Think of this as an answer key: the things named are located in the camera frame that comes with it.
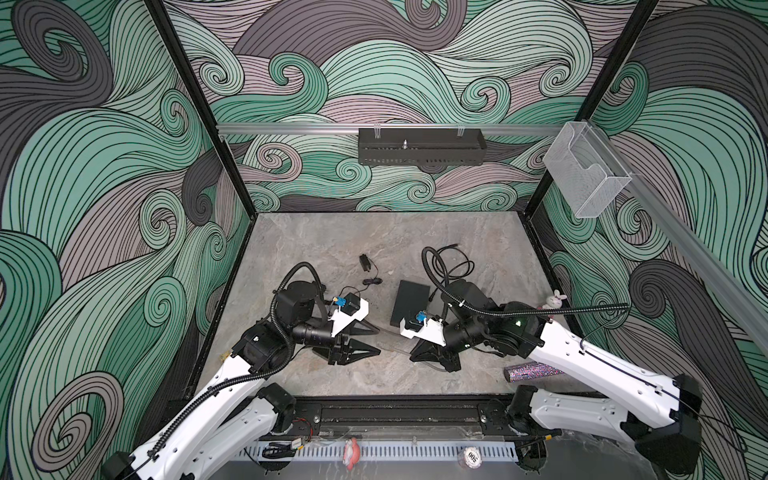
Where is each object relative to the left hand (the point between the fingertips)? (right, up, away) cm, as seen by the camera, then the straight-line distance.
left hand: (377, 340), depth 62 cm
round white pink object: (+21, -26, +1) cm, 33 cm away
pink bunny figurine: (+53, +3, +25) cm, 59 cm away
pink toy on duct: (-6, -26, +2) cm, 27 cm away
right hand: (+8, -4, +3) cm, 10 cm away
